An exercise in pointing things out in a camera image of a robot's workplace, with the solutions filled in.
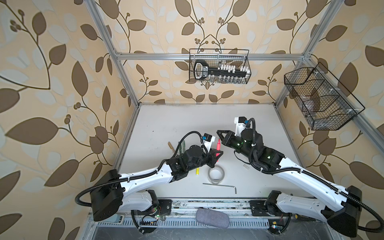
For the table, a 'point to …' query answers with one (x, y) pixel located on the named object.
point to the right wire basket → (324, 103)
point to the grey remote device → (115, 218)
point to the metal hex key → (222, 185)
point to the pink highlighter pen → (218, 147)
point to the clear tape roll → (214, 181)
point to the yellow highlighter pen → (197, 171)
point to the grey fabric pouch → (212, 218)
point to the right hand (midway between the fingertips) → (217, 133)
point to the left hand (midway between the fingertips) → (224, 152)
